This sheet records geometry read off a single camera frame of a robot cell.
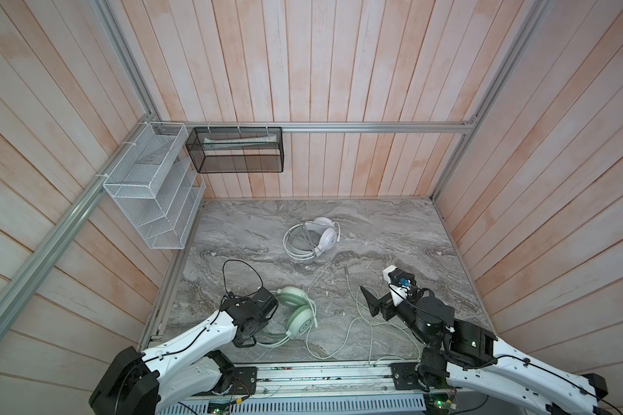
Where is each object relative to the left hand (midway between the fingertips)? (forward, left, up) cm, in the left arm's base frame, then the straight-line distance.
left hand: (254, 331), depth 82 cm
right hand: (+7, -37, +22) cm, 43 cm away
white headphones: (+33, -18, +5) cm, 37 cm away
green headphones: (+1, -15, +8) cm, 17 cm away
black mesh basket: (+64, +12, +24) cm, 70 cm away
